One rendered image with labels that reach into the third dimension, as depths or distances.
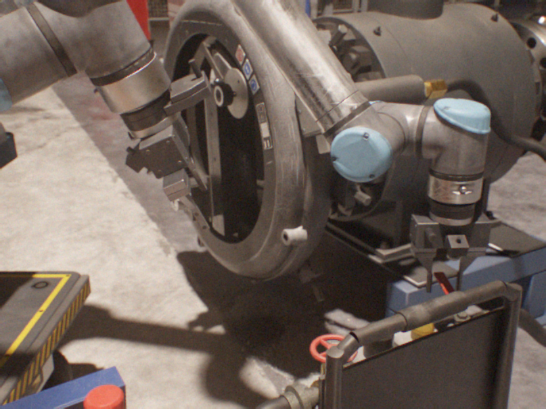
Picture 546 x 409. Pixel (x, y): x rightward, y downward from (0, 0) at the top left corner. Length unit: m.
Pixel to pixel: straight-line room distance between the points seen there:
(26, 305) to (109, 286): 0.73
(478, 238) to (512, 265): 0.76
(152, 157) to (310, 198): 0.60
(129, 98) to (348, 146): 0.34
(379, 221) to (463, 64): 0.48
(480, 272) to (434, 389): 0.78
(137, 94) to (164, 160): 0.09
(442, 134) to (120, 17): 0.55
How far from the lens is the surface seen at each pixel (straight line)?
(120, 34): 0.86
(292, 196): 1.41
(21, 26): 0.86
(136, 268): 2.39
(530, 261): 2.02
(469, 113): 1.11
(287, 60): 1.03
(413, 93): 1.45
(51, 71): 0.86
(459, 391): 1.19
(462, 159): 1.13
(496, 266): 1.92
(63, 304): 1.56
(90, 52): 0.86
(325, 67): 1.03
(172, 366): 1.86
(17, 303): 1.60
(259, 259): 1.58
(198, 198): 1.70
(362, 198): 1.39
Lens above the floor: 1.07
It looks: 22 degrees down
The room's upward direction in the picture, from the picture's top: straight up
